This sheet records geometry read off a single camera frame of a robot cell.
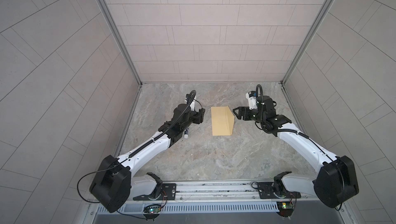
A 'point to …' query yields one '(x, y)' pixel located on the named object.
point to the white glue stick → (186, 134)
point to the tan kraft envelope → (223, 121)
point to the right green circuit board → (285, 208)
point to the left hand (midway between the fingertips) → (204, 107)
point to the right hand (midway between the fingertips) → (237, 110)
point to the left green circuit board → (151, 210)
